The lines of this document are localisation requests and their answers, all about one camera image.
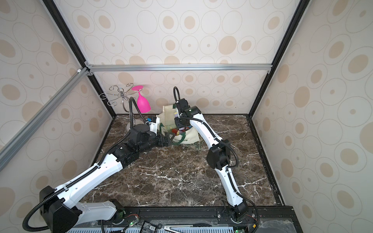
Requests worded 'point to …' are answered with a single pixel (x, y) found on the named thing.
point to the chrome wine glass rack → (118, 93)
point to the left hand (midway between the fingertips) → (173, 133)
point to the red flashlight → (175, 130)
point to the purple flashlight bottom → (180, 131)
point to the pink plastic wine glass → (143, 104)
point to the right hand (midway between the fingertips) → (186, 122)
